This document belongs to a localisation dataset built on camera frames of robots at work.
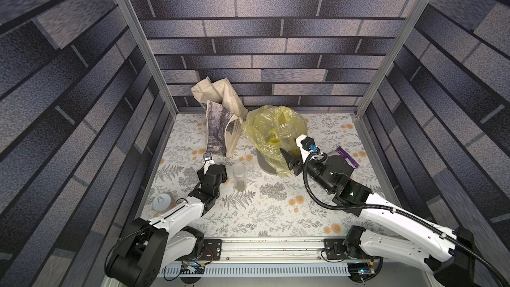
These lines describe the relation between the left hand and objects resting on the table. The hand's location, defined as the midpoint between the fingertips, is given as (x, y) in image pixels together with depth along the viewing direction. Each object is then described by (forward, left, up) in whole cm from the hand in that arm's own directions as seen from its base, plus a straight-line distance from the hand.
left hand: (215, 164), depth 88 cm
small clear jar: (-9, -12, +7) cm, 17 cm away
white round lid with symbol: (-16, +20, -3) cm, 26 cm away
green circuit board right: (-38, -58, -9) cm, 69 cm away
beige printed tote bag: (+16, -5, +17) cm, 23 cm away
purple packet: (+7, -66, -6) cm, 67 cm away
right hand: (-4, -30, +24) cm, 38 cm away
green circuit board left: (-38, +4, -9) cm, 39 cm away
